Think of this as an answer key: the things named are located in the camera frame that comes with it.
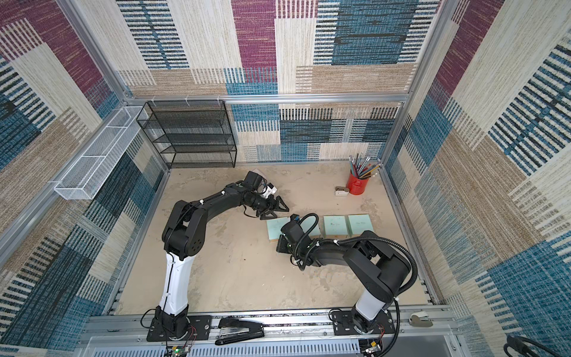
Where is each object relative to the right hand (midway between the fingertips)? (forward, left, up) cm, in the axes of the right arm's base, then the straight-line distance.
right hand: (282, 243), depth 92 cm
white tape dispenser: (+26, -28, +1) cm, 38 cm away
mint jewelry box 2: (+6, -22, +2) cm, 23 cm away
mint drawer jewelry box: (+7, -32, +3) cm, 33 cm away
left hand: (+11, -1, +6) cm, 12 cm away
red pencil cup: (+25, -33, +6) cm, 42 cm away
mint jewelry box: (+6, +3, +3) cm, 8 cm away
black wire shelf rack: (+48, +44, +19) cm, 68 cm away
